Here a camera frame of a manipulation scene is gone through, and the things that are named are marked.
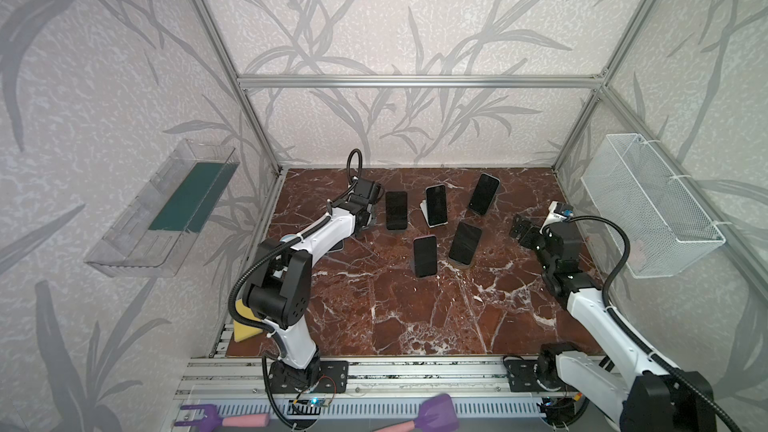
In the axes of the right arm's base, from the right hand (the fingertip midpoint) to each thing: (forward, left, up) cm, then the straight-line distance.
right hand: (530, 211), depth 84 cm
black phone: (+21, +6, -18) cm, 29 cm away
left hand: (+8, +49, -6) cm, 50 cm away
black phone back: (+9, +39, -11) cm, 41 cm away
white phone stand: (+12, +29, -14) cm, 34 cm away
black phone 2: (-9, +30, -9) cm, 33 cm away
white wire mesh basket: (-15, -17, +16) cm, 27 cm away
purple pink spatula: (-45, +28, -16) cm, 56 cm away
